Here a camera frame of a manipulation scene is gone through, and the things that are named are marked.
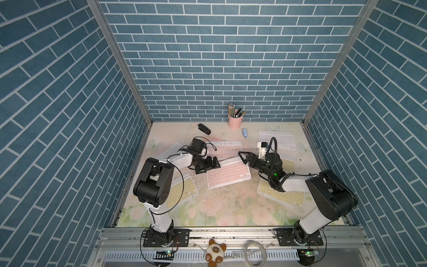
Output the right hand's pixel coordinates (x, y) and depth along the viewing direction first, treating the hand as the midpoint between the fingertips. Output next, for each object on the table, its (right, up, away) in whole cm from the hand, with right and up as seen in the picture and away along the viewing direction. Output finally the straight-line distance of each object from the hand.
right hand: (243, 156), depth 87 cm
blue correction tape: (+4, +13, +24) cm, 28 cm away
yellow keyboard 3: (+26, -22, -3) cm, 34 cm away
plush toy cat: (-14, -38, -19) cm, 45 cm away
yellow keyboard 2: (+29, -7, +11) cm, 32 cm away
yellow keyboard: (-32, -17, +1) cm, 37 cm away
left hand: (-13, -8, +5) cm, 16 cm away
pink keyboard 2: (-10, +2, +18) cm, 20 cm away
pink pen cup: (-2, +19, +28) cm, 34 cm away
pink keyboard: (-6, -8, +3) cm, 10 cm away
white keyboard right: (+32, +8, +24) cm, 41 cm away
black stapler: (-24, +16, +28) cm, 40 cm away
